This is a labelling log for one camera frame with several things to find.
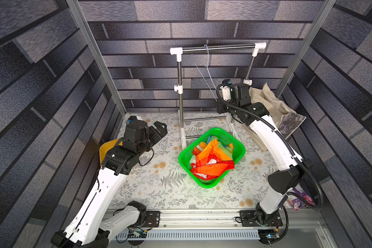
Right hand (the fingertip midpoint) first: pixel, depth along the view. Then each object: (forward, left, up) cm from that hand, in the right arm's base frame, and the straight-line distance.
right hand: (218, 100), depth 77 cm
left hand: (-19, +26, -1) cm, 32 cm away
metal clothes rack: (+12, 0, -37) cm, 39 cm away
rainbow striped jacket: (-21, +3, -23) cm, 32 cm away
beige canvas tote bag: (-1, -40, -13) cm, 42 cm away
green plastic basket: (-16, +17, -30) cm, 38 cm away
